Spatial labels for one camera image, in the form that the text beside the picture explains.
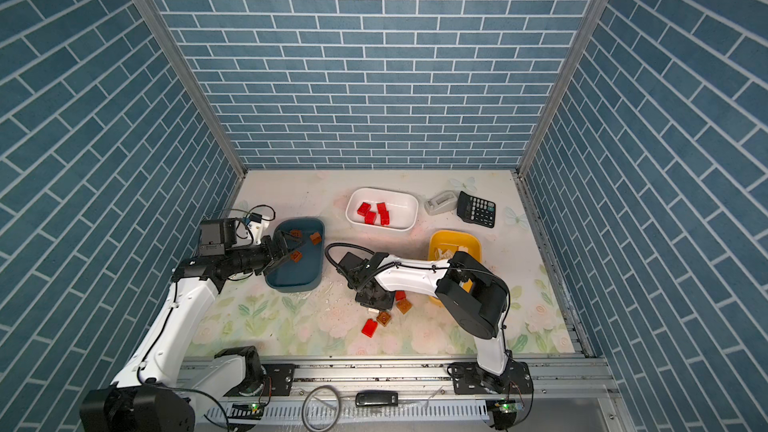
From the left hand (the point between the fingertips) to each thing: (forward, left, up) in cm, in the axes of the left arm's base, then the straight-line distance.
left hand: (297, 247), depth 77 cm
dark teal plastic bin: (+1, +2, -15) cm, 15 cm away
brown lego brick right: (-10, -28, -17) cm, 34 cm away
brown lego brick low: (-12, -22, -19) cm, 31 cm away
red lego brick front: (-15, -18, -19) cm, 30 cm away
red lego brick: (+26, -15, -17) cm, 34 cm away
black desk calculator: (+24, -55, -15) cm, 62 cm away
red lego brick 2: (+22, -17, -17) cm, 32 cm away
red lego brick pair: (+23, -22, -16) cm, 36 cm away
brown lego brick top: (+13, 0, -15) cm, 20 cm away
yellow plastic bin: (+12, -45, -17) cm, 50 cm away
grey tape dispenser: (+26, -43, -15) cm, 53 cm away
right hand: (-8, -17, -18) cm, 26 cm away
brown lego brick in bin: (+15, +7, -16) cm, 23 cm away
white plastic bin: (+27, -29, -17) cm, 43 cm away
